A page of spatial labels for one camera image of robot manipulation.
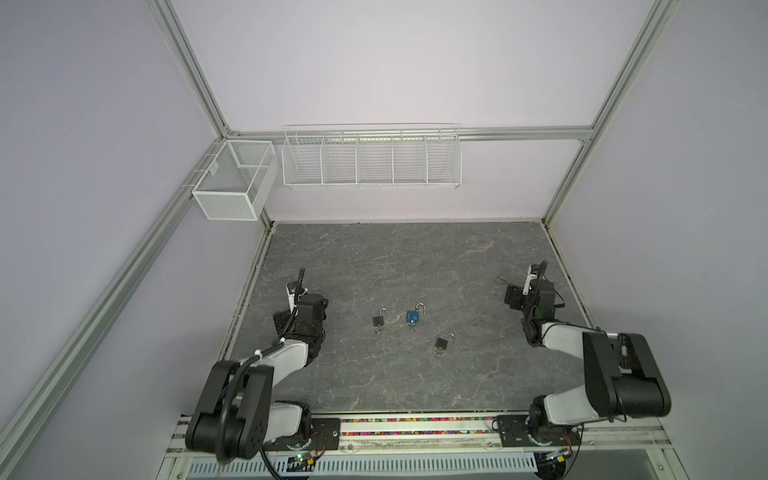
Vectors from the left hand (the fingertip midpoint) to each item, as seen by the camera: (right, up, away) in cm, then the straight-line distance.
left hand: (297, 307), depth 90 cm
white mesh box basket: (-24, +42, +12) cm, 50 cm away
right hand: (+72, +5, +4) cm, 72 cm away
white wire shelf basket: (+22, +49, +9) cm, 54 cm away
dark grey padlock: (+44, -11, -1) cm, 45 cm away
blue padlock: (+36, -3, +4) cm, 36 cm away
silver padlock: (+25, -5, +4) cm, 26 cm away
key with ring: (+24, -8, +2) cm, 26 cm away
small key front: (+42, -13, -3) cm, 44 cm away
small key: (+35, -7, +2) cm, 36 cm away
